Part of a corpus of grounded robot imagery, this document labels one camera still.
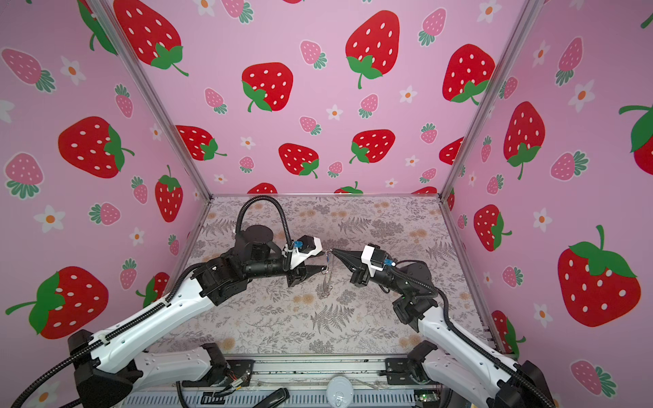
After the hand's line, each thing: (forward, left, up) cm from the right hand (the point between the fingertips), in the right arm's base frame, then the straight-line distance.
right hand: (334, 250), depth 60 cm
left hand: (+1, +3, -5) cm, 5 cm away
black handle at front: (-28, +14, -32) cm, 45 cm away
